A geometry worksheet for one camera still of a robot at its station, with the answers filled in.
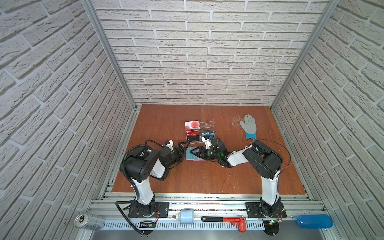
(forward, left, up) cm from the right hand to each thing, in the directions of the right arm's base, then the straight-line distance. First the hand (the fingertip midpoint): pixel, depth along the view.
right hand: (192, 152), depth 90 cm
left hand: (+3, +1, +2) cm, 4 cm away
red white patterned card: (+18, -1, +5) cm, 19 cm away
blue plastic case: (-40, -55, -1) cm, 68 cm away
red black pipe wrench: (-37, -20, -3) cm, 42 cm away
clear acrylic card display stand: (+15, -2, +3) cm, 16 cm away
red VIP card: (+14, -1, +1) cm, 14 cm away
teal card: (-2, +2, -2) cm, 3 cm away
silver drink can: (-32, +44, +10) cm, 56 cm away
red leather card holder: (-5, -7, -3) cm, 9 cm away
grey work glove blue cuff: (+19, -44, -3) cm, 48 cm away
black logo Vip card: (+14, -11, +1) cm, 18 cm away
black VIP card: (+11, 0, -1) cm, 11 cm away
